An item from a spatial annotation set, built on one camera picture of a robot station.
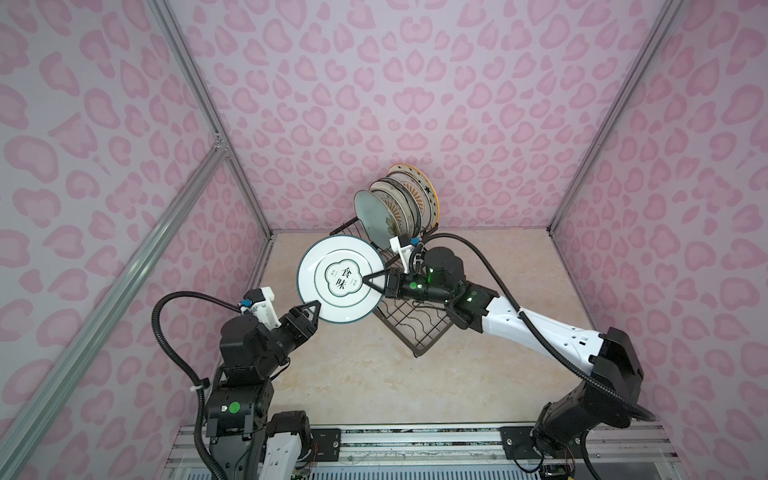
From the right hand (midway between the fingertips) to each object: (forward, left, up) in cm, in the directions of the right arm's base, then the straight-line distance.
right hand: (366, 279), depth 66 cm
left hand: (-4, +11, -3) cm, 12 cm away
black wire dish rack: (+6, -12, -32) cm, 34 cm away
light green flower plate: (+24, -1, -5) cm, 24 cm away
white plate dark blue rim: (+30, -11, -2) cm, 32 cm away
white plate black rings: (+2, +8, 0) cm, 8 cm away
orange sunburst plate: (+22, -6, +2) cm, 23 cm away
